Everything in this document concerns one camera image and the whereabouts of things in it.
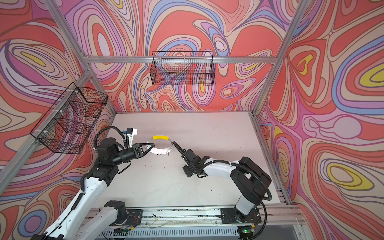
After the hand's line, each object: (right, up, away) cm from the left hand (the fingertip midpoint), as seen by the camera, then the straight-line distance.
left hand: (155, 146), depth 70 cm
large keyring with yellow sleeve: (+2, -3, +2) cm, 4 cm away
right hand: (+17, -17, +20) cm, 31 cm away
